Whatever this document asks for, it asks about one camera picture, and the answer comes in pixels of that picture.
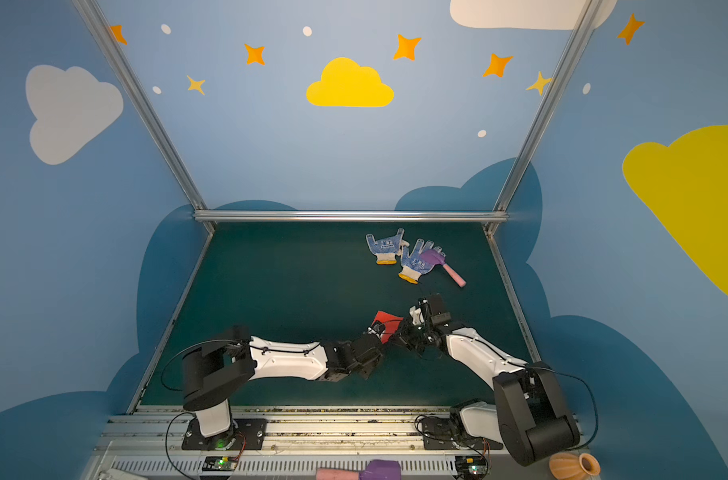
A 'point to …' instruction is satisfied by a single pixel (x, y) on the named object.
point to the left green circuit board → (220, 463)
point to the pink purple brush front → (383, 469)
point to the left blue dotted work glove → (386, 249)
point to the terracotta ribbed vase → (574, 465)
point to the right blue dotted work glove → (413, 265)
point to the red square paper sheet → (391, 323)
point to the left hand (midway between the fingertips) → (374, 356)
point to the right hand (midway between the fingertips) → (389, 334)
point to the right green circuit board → (471, 466)
